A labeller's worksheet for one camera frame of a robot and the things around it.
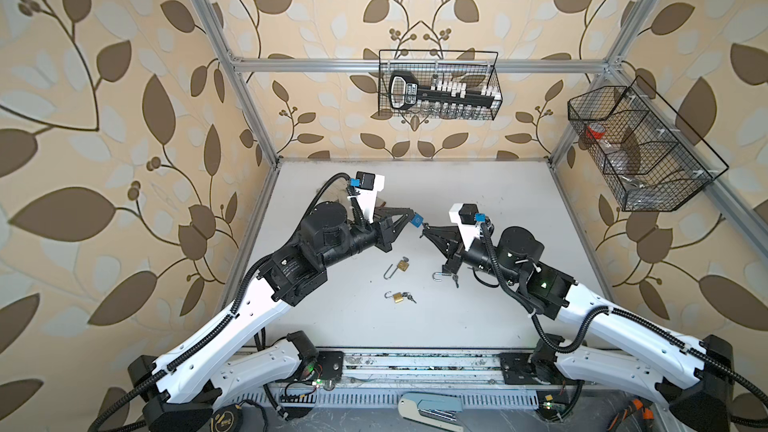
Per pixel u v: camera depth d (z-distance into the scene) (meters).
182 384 0.38
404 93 0.85
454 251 0.57
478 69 0.91
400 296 0.86
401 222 0.59
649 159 0.74
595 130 0.88
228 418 0.66
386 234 0.52
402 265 0.92
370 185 0.53
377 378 0.74
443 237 0.60
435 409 0.67
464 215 0.54
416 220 0.61
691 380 0.39
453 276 0.91
